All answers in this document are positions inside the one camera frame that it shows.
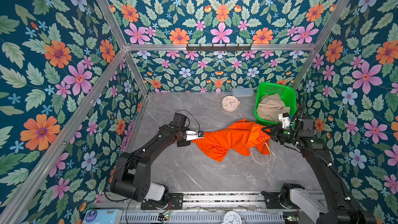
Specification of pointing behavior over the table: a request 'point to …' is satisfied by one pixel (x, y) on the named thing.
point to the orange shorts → (240, 139)
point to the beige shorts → (270, 107)
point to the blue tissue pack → (102, 216)
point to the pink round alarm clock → (230, 103)
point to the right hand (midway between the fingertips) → (263, 128)
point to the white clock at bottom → (231, 217)
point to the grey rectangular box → (243, 92)
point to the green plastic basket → (287, 94)
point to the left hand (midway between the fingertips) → (189, 131)
